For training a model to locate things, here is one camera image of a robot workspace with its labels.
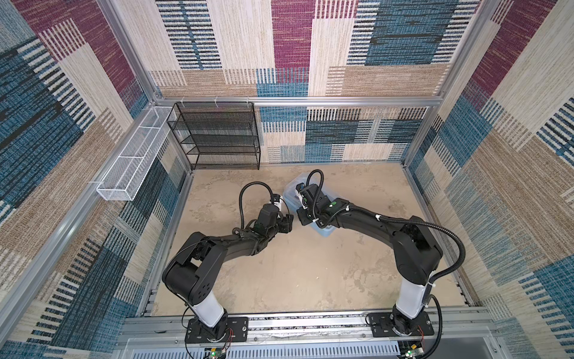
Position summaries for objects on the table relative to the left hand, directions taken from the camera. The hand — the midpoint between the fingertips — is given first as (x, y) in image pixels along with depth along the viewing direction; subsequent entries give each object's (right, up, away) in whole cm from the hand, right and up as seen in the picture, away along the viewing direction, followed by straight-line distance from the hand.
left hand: (288, 212), depth 92 cm
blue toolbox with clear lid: (+1, +5, +4) cm, 7 cm away
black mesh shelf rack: (-35, +36, +19) cm, 53 cm away
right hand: (+6, 0, -1) cm, 7 cm away
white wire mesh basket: (-50, +13, -23) cm, 57 cm away
